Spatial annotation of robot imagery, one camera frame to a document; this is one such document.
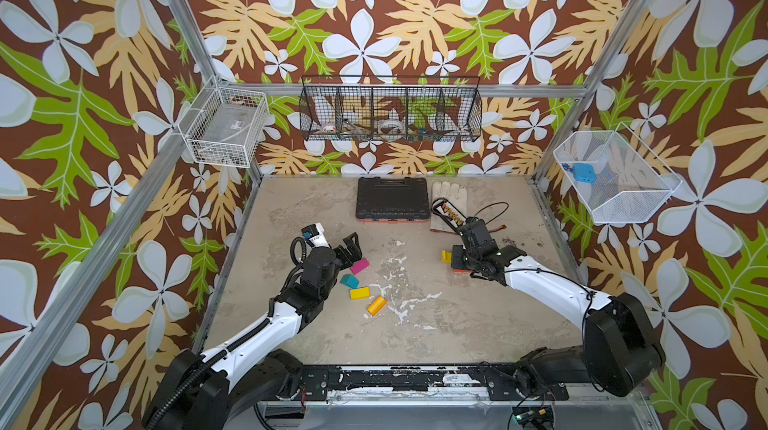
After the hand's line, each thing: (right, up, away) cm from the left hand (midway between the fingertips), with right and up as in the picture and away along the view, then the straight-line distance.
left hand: (344, 236), depth 82 cm
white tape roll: (+14, +35, +16) cm, 41 cm away
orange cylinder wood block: (+9, -21, +4) cm, 23 cm away
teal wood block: (+1, -15, +8) cm, 17 cm away
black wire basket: (+13, +41, +16) cm, 46 cm away
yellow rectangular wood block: (+4, -18, +7) cm, 20 cm away
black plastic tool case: (+14, +11, +26) cm, 32 cm away
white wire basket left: (-35, +32, +4) cm, 48 cm away
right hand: (+33, -6, +7) cm, 34 cm away
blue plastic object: (+70, +18, +4) cm, 72 cm away
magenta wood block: (+4, -11, +11) cm, 16 cm away
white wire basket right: (+76, +14, -5) cm, 78 cm away
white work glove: (+40, +12, +31) cm, 52 cm away
